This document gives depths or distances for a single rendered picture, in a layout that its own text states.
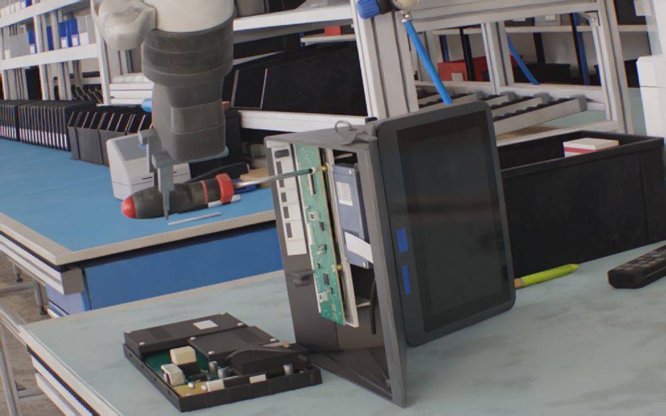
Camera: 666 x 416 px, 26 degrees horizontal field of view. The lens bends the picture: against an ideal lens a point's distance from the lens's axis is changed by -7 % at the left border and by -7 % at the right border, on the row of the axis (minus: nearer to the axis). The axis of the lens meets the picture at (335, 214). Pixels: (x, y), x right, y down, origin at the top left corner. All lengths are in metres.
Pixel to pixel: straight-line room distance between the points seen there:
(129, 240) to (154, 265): 0.07
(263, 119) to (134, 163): 0.32
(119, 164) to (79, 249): 0.60
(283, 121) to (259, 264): 0.51
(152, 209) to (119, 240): 1.60
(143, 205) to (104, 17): 0.18
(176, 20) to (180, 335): 0.43
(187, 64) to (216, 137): 0.07
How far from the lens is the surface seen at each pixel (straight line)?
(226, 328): 1.48
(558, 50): 8.91
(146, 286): 2.87
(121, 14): 1.15
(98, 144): 4.47
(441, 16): 2.99
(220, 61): 1.18
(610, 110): 3.20
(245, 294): 1.77
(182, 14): 1.15
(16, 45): 7.06
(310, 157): 1.32
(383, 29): 2.92
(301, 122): 3.24
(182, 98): 1.18
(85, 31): 5.40
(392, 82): 2.92
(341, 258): 1.32
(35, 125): 5.72
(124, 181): 3.38
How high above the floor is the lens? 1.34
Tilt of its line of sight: 9 degrees down
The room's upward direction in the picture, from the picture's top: 9 degrees counter-clockwise
